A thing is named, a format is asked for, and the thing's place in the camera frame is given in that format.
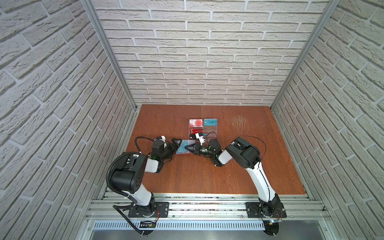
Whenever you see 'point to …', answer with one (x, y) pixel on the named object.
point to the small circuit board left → (147, 224)
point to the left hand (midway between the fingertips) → (179, 142)
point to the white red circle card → (195, 123)
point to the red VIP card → (193, 131)
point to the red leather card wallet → (189, 141)
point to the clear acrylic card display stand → (207, 127)
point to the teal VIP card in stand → (210, 122)
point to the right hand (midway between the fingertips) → (185, 147)
